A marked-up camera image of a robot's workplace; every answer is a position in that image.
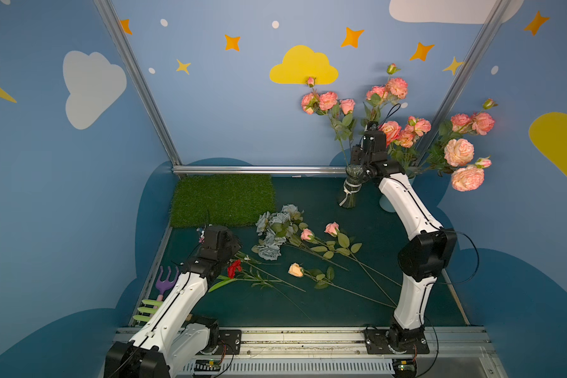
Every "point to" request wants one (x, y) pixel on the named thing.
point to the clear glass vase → (352, 186)
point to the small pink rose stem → (333, 229)
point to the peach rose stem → (326, 279)
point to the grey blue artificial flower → (276, 227)
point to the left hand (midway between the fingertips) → (236, 237)
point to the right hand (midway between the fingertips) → (365, 146)
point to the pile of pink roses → (337, 242)
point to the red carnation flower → (246, 270)
